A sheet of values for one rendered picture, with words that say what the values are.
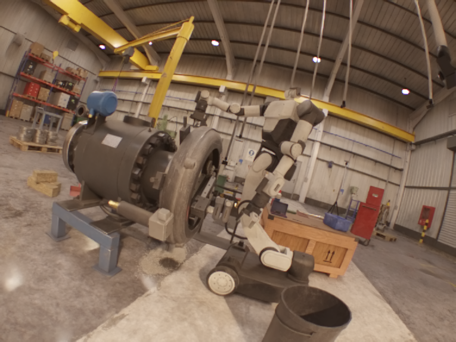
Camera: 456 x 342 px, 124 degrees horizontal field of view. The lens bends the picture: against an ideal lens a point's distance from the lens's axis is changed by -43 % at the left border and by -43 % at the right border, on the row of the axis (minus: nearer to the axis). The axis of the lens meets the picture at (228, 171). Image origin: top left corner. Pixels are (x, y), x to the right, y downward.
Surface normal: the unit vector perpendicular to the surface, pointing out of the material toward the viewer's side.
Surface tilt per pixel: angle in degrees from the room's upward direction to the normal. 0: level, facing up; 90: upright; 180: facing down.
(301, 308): 87
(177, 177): 80
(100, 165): 95
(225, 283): 90
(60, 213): 90
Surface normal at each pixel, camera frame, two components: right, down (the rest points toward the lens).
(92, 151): -0.09, -0.15
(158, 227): -0.23, 0.36
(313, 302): -0.47, -0.17
